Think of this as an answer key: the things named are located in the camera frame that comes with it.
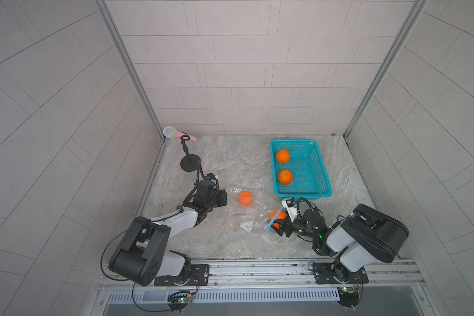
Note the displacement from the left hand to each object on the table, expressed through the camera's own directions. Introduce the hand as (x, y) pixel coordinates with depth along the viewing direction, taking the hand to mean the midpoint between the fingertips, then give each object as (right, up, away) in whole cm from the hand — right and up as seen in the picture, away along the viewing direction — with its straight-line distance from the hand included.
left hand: (230, 192), depth 90 cm
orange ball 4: (+26, +16, +10) cm, 33 cm away
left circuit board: (-15, -31, -25) cm, 42 cm away
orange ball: (+7, -2, -3) cm, 8 cm away
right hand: (+19, -11, -7) cm, 23 cm away
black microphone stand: (-23, +13, +14) cm, 30 cm away
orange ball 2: (+22, -6, -15) cm, 27 cm away
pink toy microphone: (-24, +27, -8) cm, 37 cm away
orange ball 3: (+26, +7, +3) cm, 27 cm away
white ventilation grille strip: (+36, -31, -22) cm, 53 cm away
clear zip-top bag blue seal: (+11, -5, -10) cm, 15 cm away
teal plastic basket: (+40, +5, +9) cm, 41 cm away
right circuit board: (+44, -32, -22) cm, 58 cm away
